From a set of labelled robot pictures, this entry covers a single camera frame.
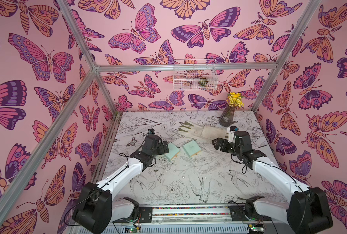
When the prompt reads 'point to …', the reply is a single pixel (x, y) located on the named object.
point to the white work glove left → (191, 130)
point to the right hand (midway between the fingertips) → (219, 141)
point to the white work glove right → (211, 132)
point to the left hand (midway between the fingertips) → (162, 143)
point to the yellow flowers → (235, 99)
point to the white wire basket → (197, 80)
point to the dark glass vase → (226, 116)
